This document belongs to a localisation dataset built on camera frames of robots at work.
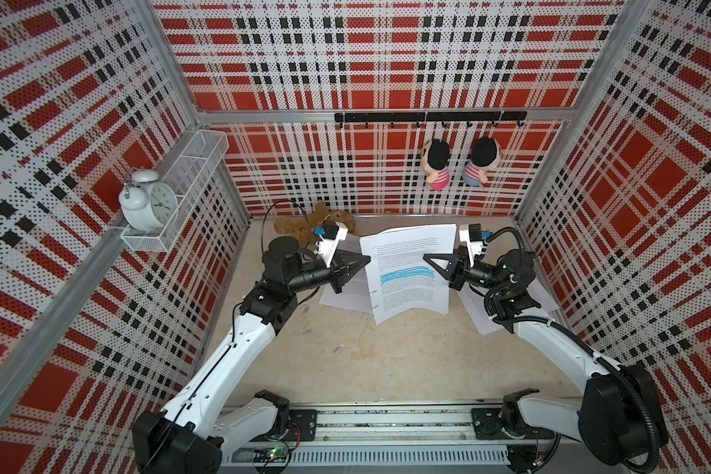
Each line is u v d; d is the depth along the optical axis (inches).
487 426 28.8
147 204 23.6
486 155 36.7
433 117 35.2
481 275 25.3
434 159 37.6
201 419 15.3
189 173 32.3
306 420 29.5
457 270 25.6
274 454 27.3
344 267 23.0
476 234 24.2
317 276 23.1
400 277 28.3
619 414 15.9
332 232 22.5
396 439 28.8
